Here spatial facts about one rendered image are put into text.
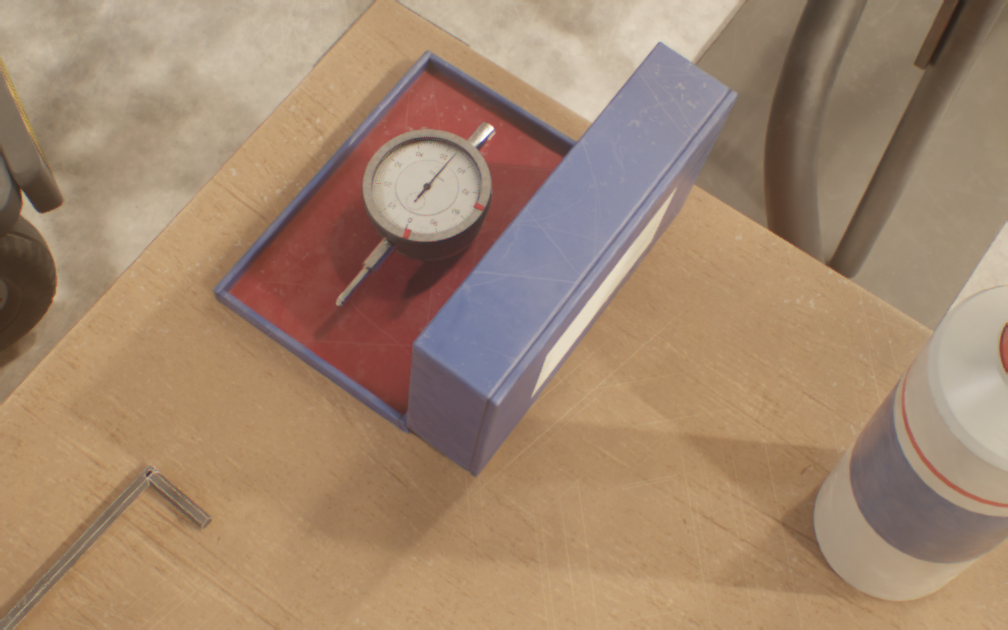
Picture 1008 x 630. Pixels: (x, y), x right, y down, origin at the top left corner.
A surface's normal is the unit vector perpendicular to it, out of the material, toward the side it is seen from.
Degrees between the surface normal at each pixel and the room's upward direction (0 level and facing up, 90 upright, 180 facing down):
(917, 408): 90
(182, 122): 0
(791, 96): 46
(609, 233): 6
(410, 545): 0
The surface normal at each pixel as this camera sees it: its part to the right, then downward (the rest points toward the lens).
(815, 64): -0.05, 0.23
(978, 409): -0.55, 0.05
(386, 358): 0.00, -0.40
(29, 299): 0.40, 0.83
